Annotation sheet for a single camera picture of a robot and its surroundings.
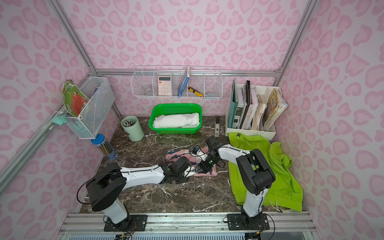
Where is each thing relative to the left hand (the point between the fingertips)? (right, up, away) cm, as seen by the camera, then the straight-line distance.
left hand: (185, 167), depth 90 cm
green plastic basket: (-22, +39, +27) cm, 52 cm away
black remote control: (+22, +25, +19) cm, 38 cm away
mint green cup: (-34, +25, +4) cm, 43 cm away
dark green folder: (+28, +37, -4) cm, 47 cm away
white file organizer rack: (+40, +35, -1) cm, 53 cm away
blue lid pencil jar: (-46, +16, -7) cm, 49 cm away
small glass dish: (-24, +47, +5) cm, 53 cm away
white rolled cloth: (-7, +29, +12) cm, 32 cm away
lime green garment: (+57, -11, -7) cm, 58 cm away
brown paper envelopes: (+55, +38, 0) cm, 67 cm away
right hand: (+9, 0, +1) cm, 9 cm away
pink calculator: (-14, +51, +5) cm, 53 cm away
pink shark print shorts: (+9, +2, -12) cm, 15 cm away
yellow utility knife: (+9, +46, +8) cm, 48 cm away
